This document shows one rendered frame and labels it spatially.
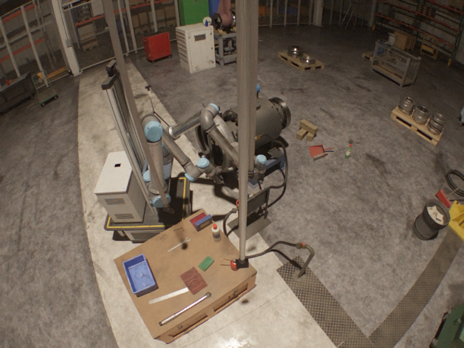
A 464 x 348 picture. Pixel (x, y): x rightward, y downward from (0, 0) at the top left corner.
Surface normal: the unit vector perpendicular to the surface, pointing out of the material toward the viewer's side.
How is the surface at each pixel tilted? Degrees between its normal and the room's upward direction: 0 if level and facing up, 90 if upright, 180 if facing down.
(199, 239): 0
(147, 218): 0
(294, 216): 0
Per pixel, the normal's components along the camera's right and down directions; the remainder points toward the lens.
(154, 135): 0.49, 0.52
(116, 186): -0.03, -0.69
